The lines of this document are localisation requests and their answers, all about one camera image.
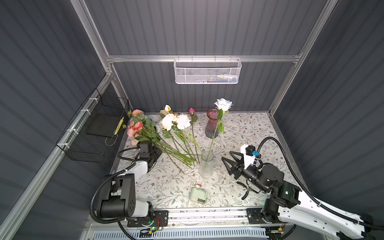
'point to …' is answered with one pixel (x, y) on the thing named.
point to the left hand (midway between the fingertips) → (159, 149)
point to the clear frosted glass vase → (206, 164)
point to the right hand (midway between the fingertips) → (228, 157)
